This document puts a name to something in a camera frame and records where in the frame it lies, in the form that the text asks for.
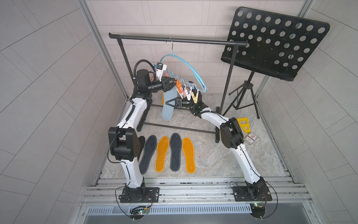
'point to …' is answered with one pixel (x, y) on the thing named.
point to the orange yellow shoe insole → (162, 146)
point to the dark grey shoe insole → (149, 146)
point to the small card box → (250, 138)
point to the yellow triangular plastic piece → (244, 122)
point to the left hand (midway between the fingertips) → (177, 81)
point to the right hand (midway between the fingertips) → (169, 105)
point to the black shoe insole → (141, 140)
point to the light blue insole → (168, 110)
